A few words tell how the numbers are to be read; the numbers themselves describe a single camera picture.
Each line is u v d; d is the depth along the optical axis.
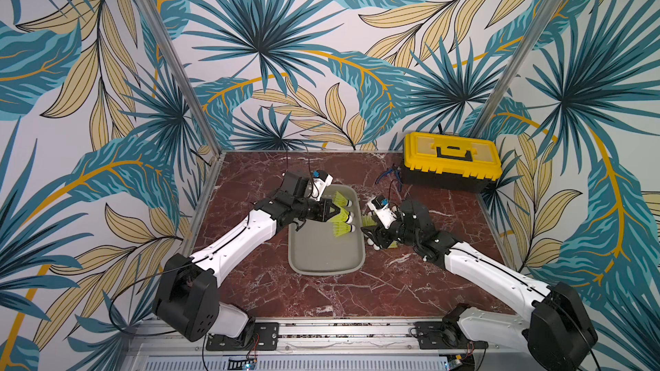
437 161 0.97
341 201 1.00
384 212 0.70
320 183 0.73
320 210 0.70
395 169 1.13
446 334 0.65
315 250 0.91
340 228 0.91
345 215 0.81
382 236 0.71
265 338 0.73
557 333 0.39
